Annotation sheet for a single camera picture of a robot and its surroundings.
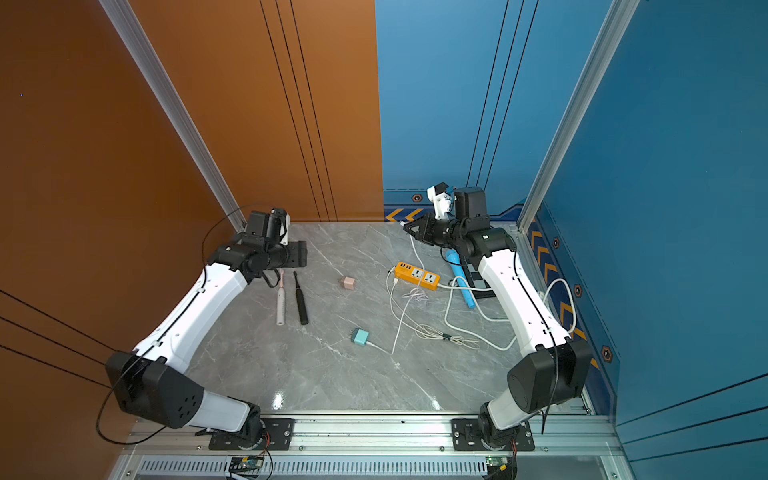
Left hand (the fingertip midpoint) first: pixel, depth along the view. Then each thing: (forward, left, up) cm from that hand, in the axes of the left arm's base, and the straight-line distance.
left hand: (294, 247), depth 82 cm
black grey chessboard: (+3, -55, -20) cm, 59 cm away
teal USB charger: (-16, -18, -22) cm, 32 cm away
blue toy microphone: (+13, -49, -20) cm, 54 cm away
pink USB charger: (+2, -13, -21) cm, 24 cm away
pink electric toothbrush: (-9, +8, -23) cm, 26 cm away
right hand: (-1, -31, +9) cm, 32 cm away
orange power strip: (+6, -36, -22) cm, 42 cm away
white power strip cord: (0, -52, -20) cm, 56 cm away
